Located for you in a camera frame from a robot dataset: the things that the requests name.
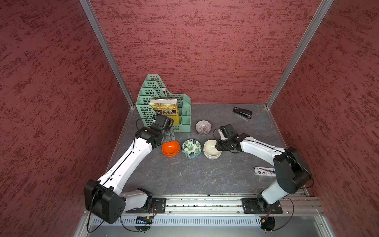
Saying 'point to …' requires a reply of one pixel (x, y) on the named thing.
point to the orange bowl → (170, 149)
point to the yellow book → (169, 107)
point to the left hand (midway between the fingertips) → (162, 139)
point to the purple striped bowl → (203, 127)
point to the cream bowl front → (209, 150)
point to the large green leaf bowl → (191, 148)
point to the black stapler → (242, 112)
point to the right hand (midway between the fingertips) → (217, 148)
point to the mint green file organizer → (153, 88)
